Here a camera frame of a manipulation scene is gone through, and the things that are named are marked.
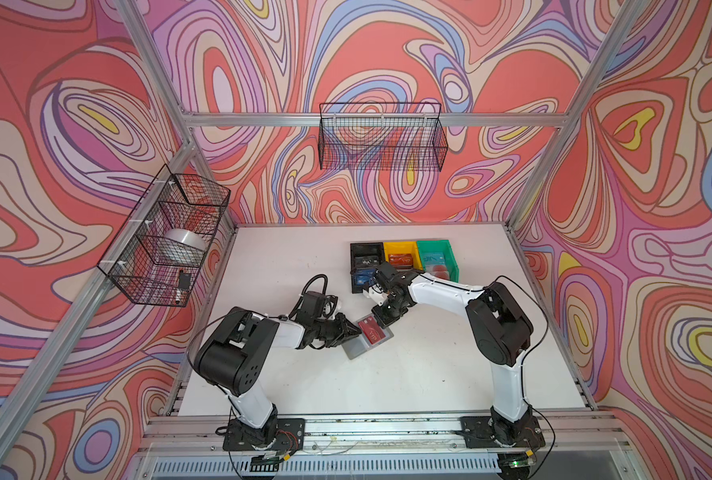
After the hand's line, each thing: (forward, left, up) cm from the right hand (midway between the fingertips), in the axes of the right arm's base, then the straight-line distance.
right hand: (383, 327), depth 93 cm
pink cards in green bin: (+22, -20, +2) cm, 30 cm away
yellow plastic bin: (+28, -9, +5) cm, 30 cm away
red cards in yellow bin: (+24, -8, +2) cm, 26 cm away
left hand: (-3, +7, +3) cm, 8 cm away
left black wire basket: (+6, +55, +32) cm, 64 cm away
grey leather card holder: (-6, +7, +1) cm, 9 cm away
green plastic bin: (+27, -22, +7) cm, 36 cm away
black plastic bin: (+26, +5, +3) cm, 27 cm away
